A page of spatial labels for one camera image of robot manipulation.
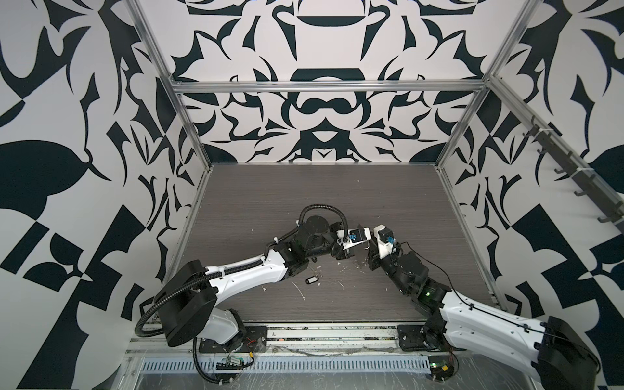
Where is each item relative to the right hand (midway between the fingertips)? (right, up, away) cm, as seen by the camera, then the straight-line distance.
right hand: (366, 232), depth 78 cm
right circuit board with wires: (+20, -38, -7) cm, 43 cm away
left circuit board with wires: (-40, -37, -6) cm, 55 cm away
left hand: (-2, +3, -5) cm, 7 cm away
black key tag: (-17, -18, +8) cm, 26 cm away
